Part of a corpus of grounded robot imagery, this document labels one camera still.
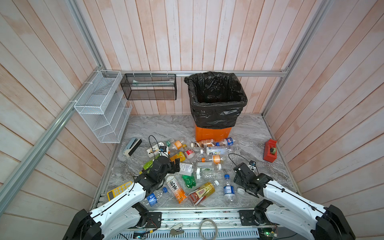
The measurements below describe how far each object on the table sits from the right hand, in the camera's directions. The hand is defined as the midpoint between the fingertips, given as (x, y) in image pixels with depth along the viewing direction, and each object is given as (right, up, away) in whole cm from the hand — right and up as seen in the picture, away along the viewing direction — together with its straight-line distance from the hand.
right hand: (240, 178), depth 86 cm
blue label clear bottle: (-49, -8, -10) cm, 50 cm away
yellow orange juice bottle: (-36, +13, +5) cm, 38 cm away
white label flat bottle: (-32, +6, -2) cm, 33 cm away
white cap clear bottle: (-18, +3, -1) cm, 18 cm away
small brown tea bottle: (-20, +20, +12) cm, 31 cm away
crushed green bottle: (-29, 0, -4) cm, 30 cm away
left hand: (-40, +10, -3) cm, 41 cm away
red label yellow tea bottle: (-23, -4, -10) cm, 25 cm away
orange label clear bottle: (-14, +10, +4) cm, 18 cm away
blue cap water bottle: (-9, -4, -8) cm, 13 cm away
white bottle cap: (-2, -5, -7) cm, 9 cm away
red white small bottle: (-30, +13, +7) cm, 33 cm away
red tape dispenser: (+21, +16, +6) cm, 27 cm away
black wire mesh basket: (-58, +60, +18) cm, 85 cm away
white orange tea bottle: (-37, -4, -7) cm, 38 cm away
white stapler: (-67, +20, +13) cm, 71 cm away
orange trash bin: (-12, +26, +15) cm, 32 cm away
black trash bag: (-10, +51, +18) cm, 55 cm away
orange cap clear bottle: (-38, +18, +11) cm, 44 cm away
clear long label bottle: (-12, +15, +7) cm, 21 cm away
